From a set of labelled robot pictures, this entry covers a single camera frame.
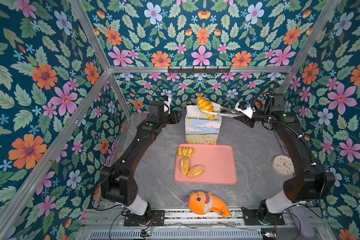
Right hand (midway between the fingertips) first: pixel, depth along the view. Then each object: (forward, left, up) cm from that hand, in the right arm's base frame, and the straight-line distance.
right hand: (238, 110), depth 76 cm
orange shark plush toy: (-38, +20, -24) cm, 49 cm away
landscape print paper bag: (0, +19, -17) cm, 25 cm away
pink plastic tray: (-12, +7, -32) cm, 36 cm away
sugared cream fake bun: (-20, +22, -28) cm, 41 cm away
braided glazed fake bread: (-7, +28, -29) cm, 41 cm away
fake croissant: (+3, +17, +1) cm, 17 cm away
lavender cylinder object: (-40, -31, -32) cm, 60 cm away
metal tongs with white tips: (-2, +3, 0) cm, 4 cm away
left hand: (+3, +30, -1) cm, 31 cm away
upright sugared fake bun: (-16, +29, -29) cm, 44 cm away
